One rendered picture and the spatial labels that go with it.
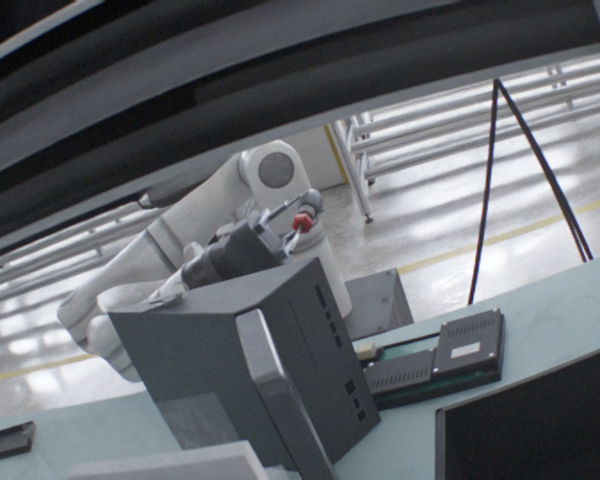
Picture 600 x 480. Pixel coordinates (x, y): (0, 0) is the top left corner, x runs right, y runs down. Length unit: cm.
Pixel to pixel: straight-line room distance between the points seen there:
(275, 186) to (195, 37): 131
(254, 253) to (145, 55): 91
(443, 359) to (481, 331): 6
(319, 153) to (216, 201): 355
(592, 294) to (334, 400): 36
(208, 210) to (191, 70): 133
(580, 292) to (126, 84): 92
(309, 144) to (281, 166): 357
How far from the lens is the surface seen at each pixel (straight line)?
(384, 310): 155
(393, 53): 16
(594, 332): 97
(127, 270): 148
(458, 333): 102
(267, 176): 147
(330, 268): 155
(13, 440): 130
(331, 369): 89
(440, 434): 69
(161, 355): 93
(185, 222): 148
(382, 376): 100
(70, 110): 19
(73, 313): 149
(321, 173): 509
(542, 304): 107
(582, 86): 448
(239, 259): 109
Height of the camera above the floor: 152
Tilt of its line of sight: 19 degrees down
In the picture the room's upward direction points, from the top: 21 degrees counter-clockwise
